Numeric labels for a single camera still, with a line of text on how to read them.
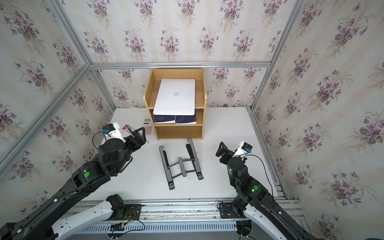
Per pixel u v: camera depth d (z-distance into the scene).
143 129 0.63
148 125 1.07
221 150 0.66
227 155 0.63
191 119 0.89
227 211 0.73
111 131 0.53
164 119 0.90
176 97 0.80
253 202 0.49
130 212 0.73
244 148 0.60
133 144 0.56
